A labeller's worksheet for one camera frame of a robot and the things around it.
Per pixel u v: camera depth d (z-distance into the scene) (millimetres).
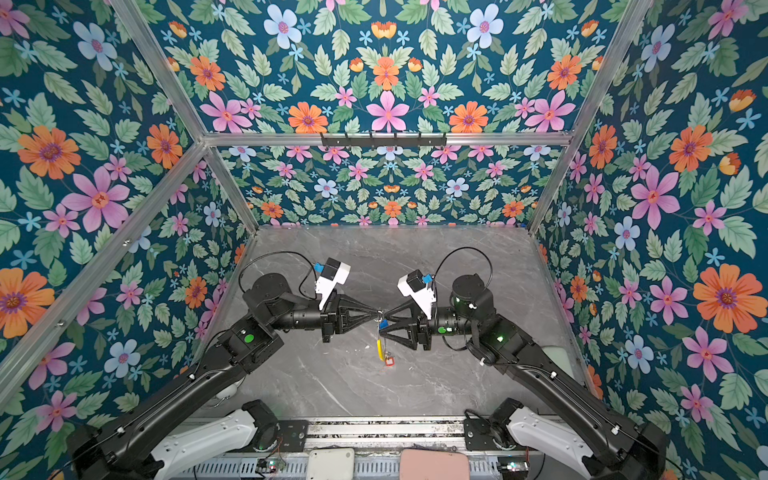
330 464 693
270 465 700
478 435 736
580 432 417
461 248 498
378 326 575
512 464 706
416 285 538
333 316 515
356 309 552
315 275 525
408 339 558
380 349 575
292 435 737
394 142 921
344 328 556
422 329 532
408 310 615
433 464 696
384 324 591
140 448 405
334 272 522
